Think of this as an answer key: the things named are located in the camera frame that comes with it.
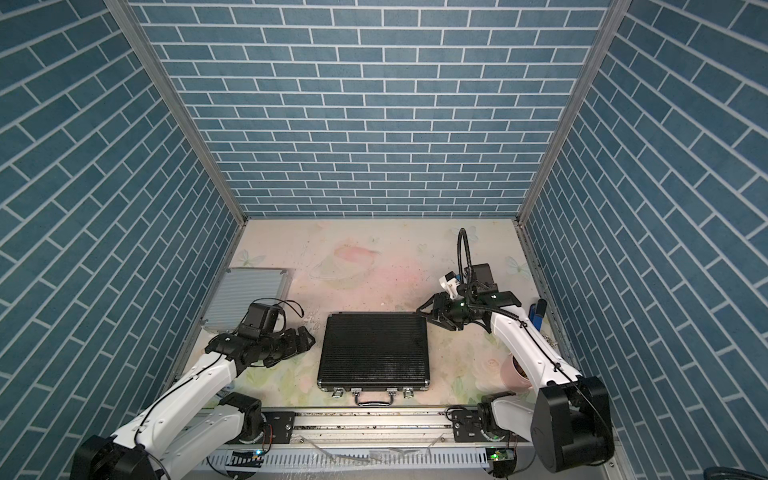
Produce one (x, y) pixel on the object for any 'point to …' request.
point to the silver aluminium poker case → (240, 288)
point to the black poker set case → (374, 355)
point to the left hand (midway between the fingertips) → (310, 346)
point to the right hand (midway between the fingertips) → (425, 315)
